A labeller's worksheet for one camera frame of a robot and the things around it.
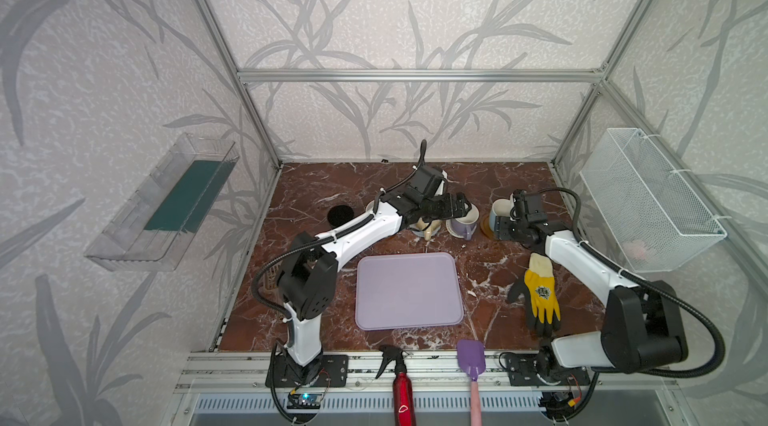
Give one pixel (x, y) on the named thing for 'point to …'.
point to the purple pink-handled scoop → (472, 359)
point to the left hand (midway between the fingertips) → (464, 200)
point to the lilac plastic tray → (396, 291)
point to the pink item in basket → (636, 249)
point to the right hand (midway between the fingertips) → (507, 217)
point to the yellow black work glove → (542, 304)
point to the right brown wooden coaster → (486, 227)
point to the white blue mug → (501, 208)
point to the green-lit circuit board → (305, 401)
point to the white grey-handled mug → (465, 226)
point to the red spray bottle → (403, 393)
